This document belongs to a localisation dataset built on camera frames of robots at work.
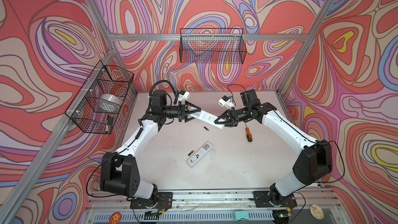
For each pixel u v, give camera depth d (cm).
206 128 99
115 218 69
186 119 72
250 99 65
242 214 65
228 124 66
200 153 88
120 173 42
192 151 89
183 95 72
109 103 70
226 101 70
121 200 75
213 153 88
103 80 74
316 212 70
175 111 66
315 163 43
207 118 69
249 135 94
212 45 96
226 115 66
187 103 66
